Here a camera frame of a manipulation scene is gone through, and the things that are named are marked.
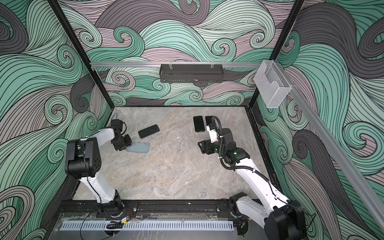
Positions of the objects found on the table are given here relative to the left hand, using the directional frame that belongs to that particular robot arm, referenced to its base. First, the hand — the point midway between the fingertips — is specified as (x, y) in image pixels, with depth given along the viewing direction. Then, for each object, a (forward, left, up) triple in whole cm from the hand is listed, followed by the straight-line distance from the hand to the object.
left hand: (128, 144), depth 97 cm
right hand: (-7, -49, +16) cm, 52 cm away
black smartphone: (+22, -55, 0) cm, 59 cm away
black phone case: (+19, -48, -1) cm, 51 cm away
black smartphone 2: (+11, -11, -1) cm, 16 cm away
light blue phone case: (-1, -7, -2) cm, 7 cm away
